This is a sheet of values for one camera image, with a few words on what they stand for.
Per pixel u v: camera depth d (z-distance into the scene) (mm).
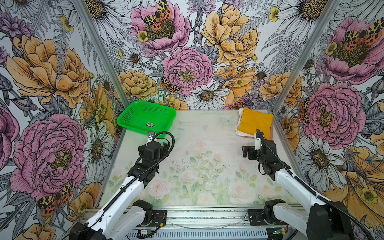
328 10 730
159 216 741
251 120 1090
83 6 715
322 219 403
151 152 583
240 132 1052
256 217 741
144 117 1180
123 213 479
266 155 659
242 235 1118
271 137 1033
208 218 760
